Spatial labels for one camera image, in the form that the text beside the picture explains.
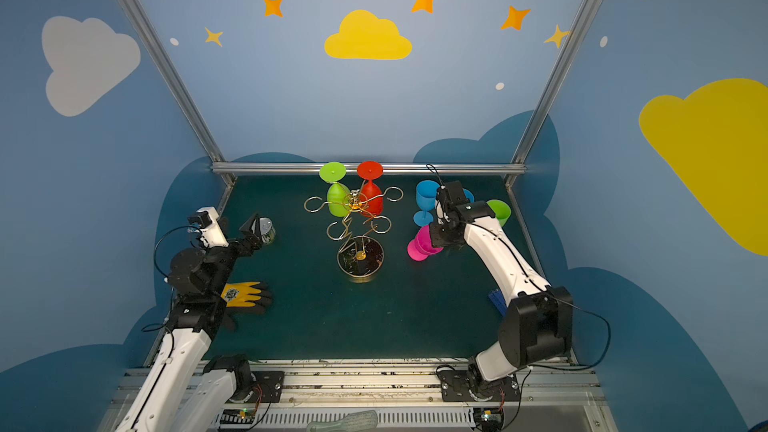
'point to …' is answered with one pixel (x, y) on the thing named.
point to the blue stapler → (497, 297)
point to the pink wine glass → (421, 247)
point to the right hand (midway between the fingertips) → (445, 233)
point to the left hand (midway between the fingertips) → (239, 215)
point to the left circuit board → (238, 416)
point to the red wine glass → (372, 197)
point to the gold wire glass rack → (359, 256)
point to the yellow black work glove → (255, 297)
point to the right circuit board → (491, 418)
